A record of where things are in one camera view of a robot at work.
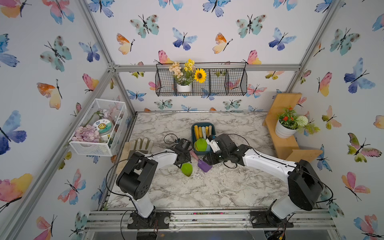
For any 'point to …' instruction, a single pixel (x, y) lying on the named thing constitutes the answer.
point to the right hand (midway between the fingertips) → (207, 157)
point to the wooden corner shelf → (286, 148)
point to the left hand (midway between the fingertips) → (188, 156)
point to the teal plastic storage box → (213, 127)
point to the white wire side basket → (116, 112)
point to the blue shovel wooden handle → (210, 130)
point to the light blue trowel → (203, 132)
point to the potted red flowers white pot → (287, 123)
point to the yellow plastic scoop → (200, 132)
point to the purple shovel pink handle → (201, 164)
